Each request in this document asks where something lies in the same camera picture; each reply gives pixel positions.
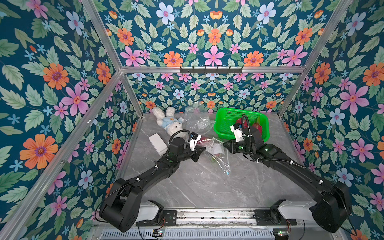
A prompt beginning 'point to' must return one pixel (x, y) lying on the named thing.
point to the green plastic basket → (224, 118)
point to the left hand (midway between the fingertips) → (206, 148)
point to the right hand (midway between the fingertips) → (227, 140)
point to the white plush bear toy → (170, 123)
